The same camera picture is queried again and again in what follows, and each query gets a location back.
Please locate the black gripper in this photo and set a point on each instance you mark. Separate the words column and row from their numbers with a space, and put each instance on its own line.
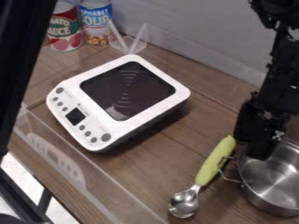
column 261, row 125

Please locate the silver pot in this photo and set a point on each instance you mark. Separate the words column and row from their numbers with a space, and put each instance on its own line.
column 270, row 181

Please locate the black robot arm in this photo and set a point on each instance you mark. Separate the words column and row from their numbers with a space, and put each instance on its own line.
column 280, row 16

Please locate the white and black stove top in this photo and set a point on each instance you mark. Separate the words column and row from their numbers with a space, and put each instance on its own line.
column 109, row 103

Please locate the clear acrylic barrier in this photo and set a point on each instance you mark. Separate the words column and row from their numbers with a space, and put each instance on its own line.
column 64, row 166

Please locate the alphabet soup can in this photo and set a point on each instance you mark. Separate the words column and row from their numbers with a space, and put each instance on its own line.
column 96, row 14

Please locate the tomato sauce can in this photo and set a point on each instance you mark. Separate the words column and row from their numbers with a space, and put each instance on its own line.
column 64, row 31

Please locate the green handled metal scoop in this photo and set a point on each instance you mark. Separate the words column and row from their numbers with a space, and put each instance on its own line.
column 184, row 203

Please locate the black foreground post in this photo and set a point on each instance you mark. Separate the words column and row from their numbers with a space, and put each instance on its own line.
column 25, row 20

